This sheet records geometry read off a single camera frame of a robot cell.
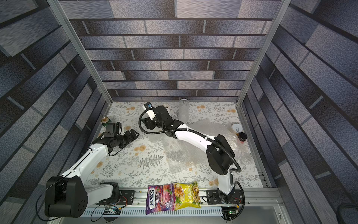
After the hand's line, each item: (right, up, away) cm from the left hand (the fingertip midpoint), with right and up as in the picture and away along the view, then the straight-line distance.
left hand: (136, 135), depth 86 cm
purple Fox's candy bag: (+18, -31, -15) cm, 38 cm away
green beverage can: (-24, +9, +9) cm, 27 cm away
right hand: (+7, +13, -5) cm, 15 cm away
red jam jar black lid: (+70, -2, +6) cm, 71 cm away
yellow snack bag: (+32, -29, -15) cm, 45 cm away
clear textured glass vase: (+31, +16, +12) cm, 37 cm away
